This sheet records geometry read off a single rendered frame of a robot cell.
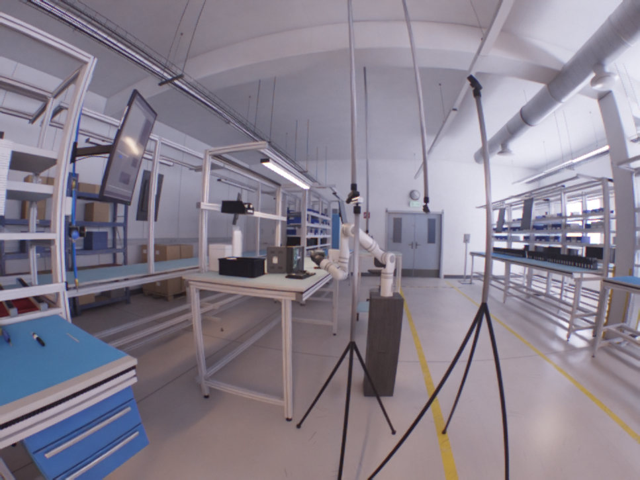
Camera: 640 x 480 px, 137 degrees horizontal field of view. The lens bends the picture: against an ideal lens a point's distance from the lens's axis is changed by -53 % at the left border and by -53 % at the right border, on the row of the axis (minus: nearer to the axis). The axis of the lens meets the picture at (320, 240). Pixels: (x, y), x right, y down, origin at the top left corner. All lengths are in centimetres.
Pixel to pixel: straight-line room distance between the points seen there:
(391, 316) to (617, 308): 336
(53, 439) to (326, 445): 148
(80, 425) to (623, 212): 483
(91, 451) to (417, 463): 157
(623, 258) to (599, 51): 249
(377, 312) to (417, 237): 680
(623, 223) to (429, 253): 626
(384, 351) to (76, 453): 195
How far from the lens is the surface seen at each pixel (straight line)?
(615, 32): 332
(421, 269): 876
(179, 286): 551
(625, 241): 427
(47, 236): 139
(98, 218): 488
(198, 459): 180
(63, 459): 93
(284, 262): 206
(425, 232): 872
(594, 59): 354
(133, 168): 145
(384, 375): 222
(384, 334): 206
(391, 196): 862
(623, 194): 433
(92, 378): 82
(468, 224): 901
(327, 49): 322
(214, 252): 215
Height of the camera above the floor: 131
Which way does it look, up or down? 1 degrees down
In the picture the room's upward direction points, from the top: 1 degrees clockwise
